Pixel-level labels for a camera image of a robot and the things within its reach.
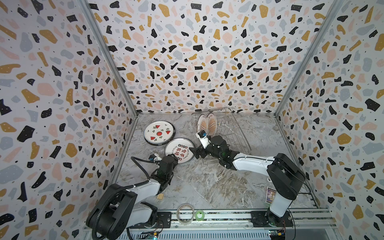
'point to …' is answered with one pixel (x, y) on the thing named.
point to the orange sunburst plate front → (202, 123)
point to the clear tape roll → (181, 221)
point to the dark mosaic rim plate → (159, 133)
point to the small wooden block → (160, 196)
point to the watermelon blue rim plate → (159, 133)
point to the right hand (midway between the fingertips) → (193, 141)
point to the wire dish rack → (227, 125)
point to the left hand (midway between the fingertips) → (174, 154)
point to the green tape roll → (202, 216)
